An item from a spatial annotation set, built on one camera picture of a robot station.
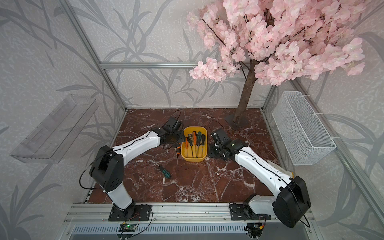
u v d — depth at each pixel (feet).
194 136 3.31
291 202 1.28
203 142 3.25
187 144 3.21
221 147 1.96
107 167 1.52
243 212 2.18
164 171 2.80
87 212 2.46
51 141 2.18
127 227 2.31
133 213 2.27
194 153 3.10
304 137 1.96
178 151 3.13
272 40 1.78
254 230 2.37
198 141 3.25
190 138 3.25
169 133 2.19
